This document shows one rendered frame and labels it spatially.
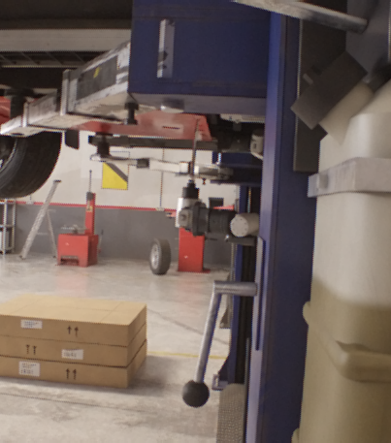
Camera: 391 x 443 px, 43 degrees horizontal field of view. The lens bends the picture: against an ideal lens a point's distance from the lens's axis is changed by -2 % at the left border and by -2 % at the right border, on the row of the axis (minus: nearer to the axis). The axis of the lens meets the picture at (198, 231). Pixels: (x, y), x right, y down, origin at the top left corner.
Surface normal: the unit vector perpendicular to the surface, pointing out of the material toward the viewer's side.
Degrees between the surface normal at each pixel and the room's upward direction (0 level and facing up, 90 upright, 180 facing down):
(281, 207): 90
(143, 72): 90
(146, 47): 90
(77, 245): 90
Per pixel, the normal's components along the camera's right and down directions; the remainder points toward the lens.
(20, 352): -0.07, 0.04
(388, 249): -0.33, 0.03
